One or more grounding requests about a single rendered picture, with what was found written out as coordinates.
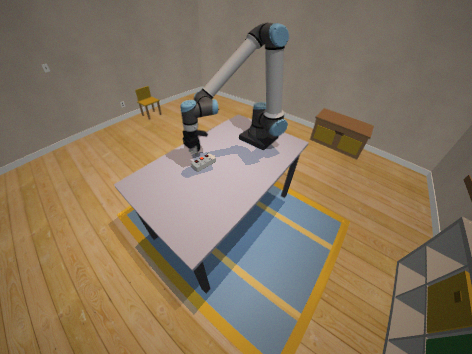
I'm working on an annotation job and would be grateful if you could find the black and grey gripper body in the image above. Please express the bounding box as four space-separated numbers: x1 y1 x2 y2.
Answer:
183 130 200 149

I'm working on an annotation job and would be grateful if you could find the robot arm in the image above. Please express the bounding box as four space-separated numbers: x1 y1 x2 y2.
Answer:
180 23 289 139

